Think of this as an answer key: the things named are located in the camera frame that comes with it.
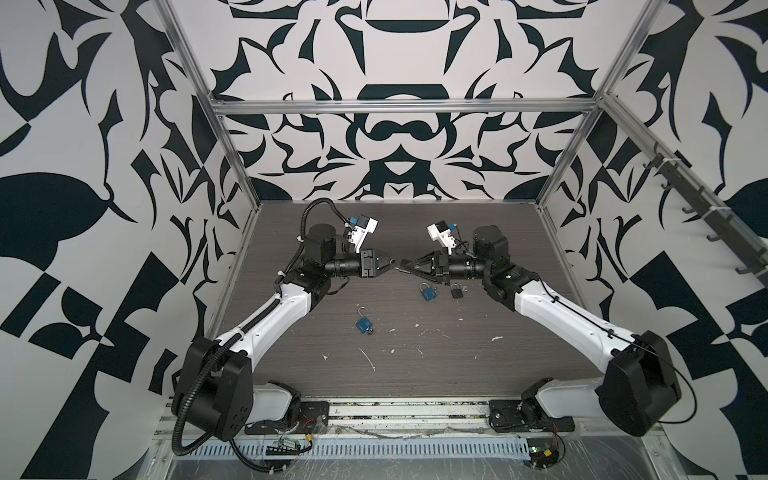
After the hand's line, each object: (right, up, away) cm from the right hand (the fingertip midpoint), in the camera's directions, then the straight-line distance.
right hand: (410, 270), depth 69 cm
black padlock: (-1, +1, +1) cm, 2 cm away
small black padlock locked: (+17, -10, +28) cm, 34 cm away
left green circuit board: (-29, -41, +2) cm, 50 cm away
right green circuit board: (+31, -43, +3) cm, 53 cm away
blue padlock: (+8, -10, +27) cm, 30 cm away
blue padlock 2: (-12, -18, +21) cm, 30 cm away
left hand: (-2, +3, +2) cm, 4 cm away
